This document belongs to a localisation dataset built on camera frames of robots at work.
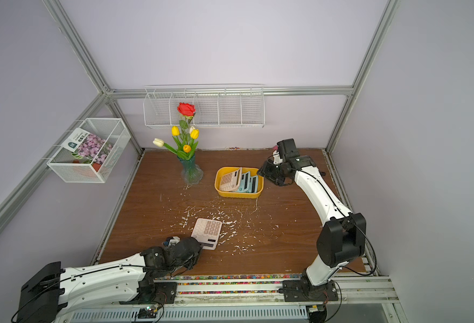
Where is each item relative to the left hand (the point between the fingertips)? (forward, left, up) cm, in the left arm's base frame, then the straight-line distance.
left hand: (206, 245), depth 81 cm
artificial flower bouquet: (+42, +9, +20) cm, 47 cm away
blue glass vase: (+36, +9, +3) cm, 37 cm away
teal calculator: (+29, -18, +1) cm, 34 cm away
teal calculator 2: (+30, -22, -2) cm, 37 cm away
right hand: (+23, -24, +17) cm, 37 cm away
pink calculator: (+31, -11, 0) cm, 33 cm away
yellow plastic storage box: (+36, -23, +1) cm, 43 cm away
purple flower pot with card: (+29, +41, +30) cm, 58 cm away
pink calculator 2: (+7, +1, -2) cm, 7 cm away
